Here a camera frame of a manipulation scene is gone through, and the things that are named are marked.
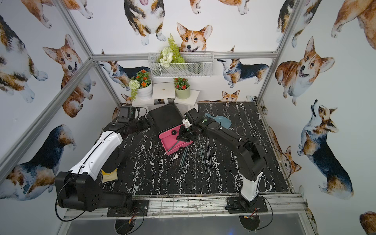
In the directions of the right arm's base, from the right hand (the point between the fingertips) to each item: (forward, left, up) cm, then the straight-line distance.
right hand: (173, 139), depth 80 cm
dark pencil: (0, +2, -9) cm, 10 cm away
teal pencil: (0, -20, -17) cm, 26 cm away
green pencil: (-1, -4, -18) cm, 18 cm away
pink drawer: (+2, +4, -9) cm, 10 cm away
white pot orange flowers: (+33, +23, +10) cm, 41 cm away
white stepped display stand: (+34, +10, +5) cm, 36 cm away
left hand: (+11, +14, +4) cm, 18 cm away
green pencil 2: (-2, -4, -18) cm, 18 cm away
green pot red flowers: (+33, -3, +8) cm, 34 cm away
